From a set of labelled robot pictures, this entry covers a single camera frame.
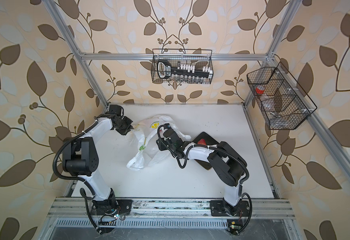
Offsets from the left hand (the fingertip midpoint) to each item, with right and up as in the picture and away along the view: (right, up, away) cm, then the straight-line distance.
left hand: (135, 124), depth 94 cm
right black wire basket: (+80, +11, -21) cm, 84 cm away
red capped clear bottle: (+76, +20, -7) cm, 79 cm away
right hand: (+16, -11, -5) cm, 20 cm away
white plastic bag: (+9, -5, -13) cm, 17 cm away
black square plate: (+48, -12, +1) cm, 49 cm away
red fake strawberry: (+43, -11, +1) cm, 44 cm away
